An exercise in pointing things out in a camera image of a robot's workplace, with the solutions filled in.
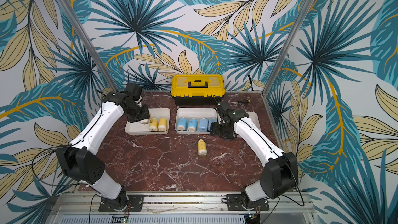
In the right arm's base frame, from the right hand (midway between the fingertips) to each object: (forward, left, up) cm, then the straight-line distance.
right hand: (216, 134), depth 82 cm
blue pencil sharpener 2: (+10, +13, -6) cm, 18 cm away
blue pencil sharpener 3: (+14, +1, -7) cm, 15 cm away
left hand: (+6, +37, +6) cm, 38 cm away
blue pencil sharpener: (+11, +19, -6) cm, 23 cm away
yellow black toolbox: (+32, +8, +2) cm, 33 cm away
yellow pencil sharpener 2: (-5, +8, -6) cm, 11 cm away
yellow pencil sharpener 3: (+11, +31, -6) cm, 33 cm away
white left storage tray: (+13, +48, -12) cm, 51 cm away
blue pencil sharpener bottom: (+11, +6, -8) cm, 15 cm away
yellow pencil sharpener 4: (+11, +36, -5) cm, 38 cm away
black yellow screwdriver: (+33, -23, -13) cm, 42 cm away
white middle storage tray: (+23, +9, -11) cm, 27 cm away
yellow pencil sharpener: (+4, +36, +8) cm, 37 cm away
